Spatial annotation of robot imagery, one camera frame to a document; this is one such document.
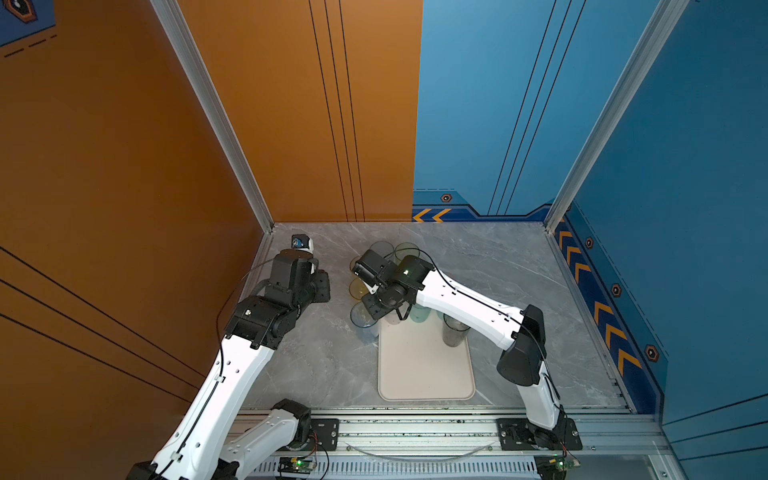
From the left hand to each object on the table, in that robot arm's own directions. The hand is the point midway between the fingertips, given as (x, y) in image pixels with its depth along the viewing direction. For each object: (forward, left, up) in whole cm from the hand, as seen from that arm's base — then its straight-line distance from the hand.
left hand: (319, 271), depth 71 cm
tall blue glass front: (-7, -11, -14) cm, 19 cm away
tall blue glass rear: (+21, -14, -16) cm, 30 cm away
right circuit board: (-35, -56, -29) cm, 72 cm away
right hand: (-3, -12, -12) cm, 17 cm away
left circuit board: (-35, +6, -30) cm, 47 cm away
